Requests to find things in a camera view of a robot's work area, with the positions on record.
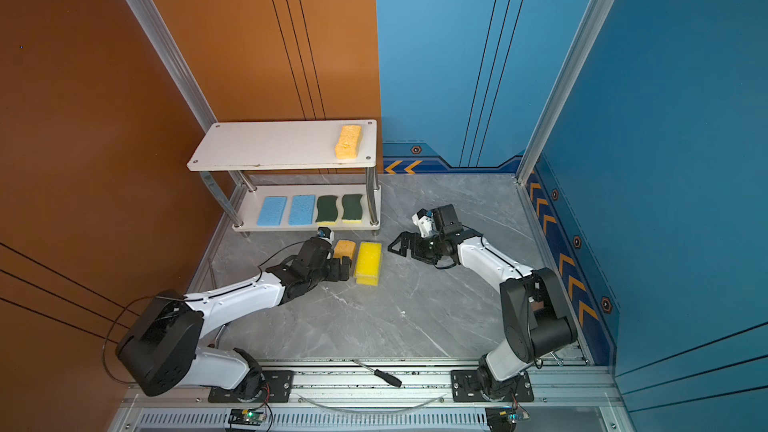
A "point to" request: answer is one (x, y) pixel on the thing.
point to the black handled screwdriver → (382, 375)
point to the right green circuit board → (501, 419)
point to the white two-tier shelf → (293, 176)
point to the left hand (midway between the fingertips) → (340, 258)
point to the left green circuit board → (246, 416)
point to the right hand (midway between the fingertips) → (399, 252)
